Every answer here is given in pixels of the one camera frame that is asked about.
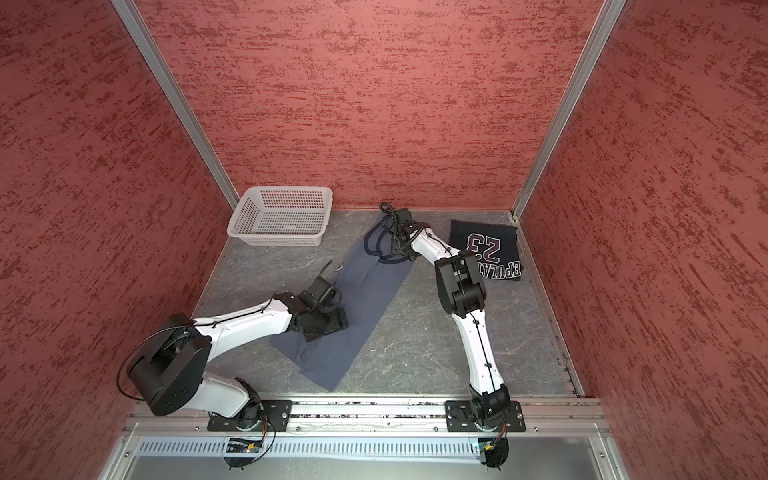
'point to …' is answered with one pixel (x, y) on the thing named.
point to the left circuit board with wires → (239, 445)
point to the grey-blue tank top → (366, 283)
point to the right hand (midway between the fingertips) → (402, 253)
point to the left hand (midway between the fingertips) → (336, 333)
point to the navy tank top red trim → (496, 245)
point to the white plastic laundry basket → (293, 215)
